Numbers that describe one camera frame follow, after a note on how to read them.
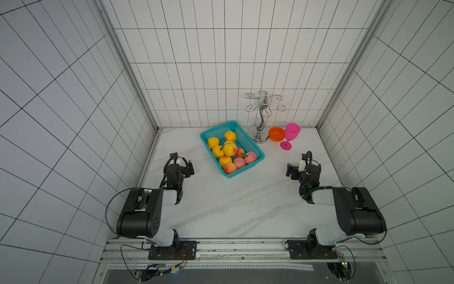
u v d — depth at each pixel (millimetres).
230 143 1004
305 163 793
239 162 949
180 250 711
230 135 1082
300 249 724
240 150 1001
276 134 1131
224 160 952
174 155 722
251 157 949
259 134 1138
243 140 1057
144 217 445
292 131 981
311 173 706
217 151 1001
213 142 1035
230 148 944
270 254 728
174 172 698
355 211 459
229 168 897
